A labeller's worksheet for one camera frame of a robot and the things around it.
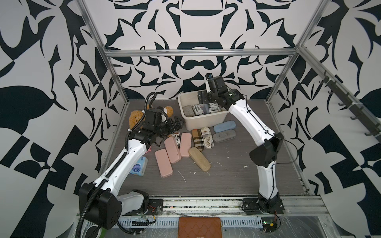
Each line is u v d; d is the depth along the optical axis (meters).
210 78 0.72
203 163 0.85
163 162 0.91
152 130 0.58
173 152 0.90
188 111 1.05
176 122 0.69
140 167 0.83
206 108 1.06
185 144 0.94
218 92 0.62
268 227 0.71
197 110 1.05
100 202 0.38
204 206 0.76
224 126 1.01
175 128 0.67
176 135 0.96
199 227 0.67
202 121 0.96
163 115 0.61
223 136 0.97
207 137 0.96
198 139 0.96
